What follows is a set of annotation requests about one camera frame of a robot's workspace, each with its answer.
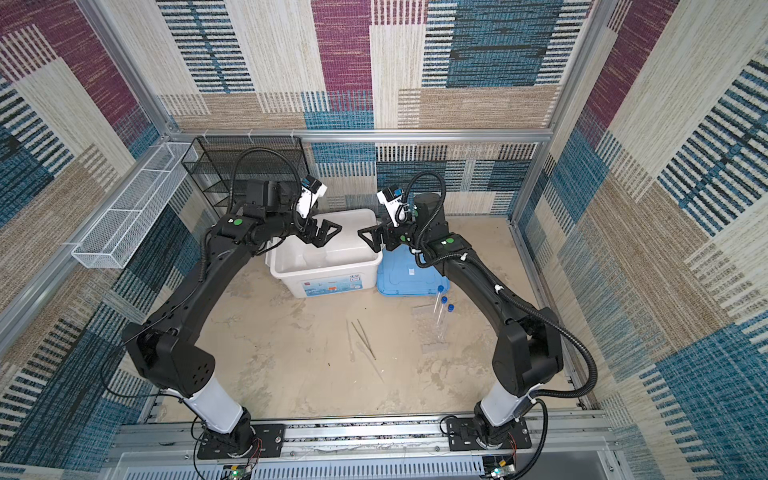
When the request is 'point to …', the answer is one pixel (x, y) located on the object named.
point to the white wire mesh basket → (110, 240)
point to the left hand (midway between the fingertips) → (328, 214)
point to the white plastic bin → (344, 263)
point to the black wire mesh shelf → (221, 165)
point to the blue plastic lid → (400, 274)
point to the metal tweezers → (365, 343)
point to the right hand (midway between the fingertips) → (372, 228)
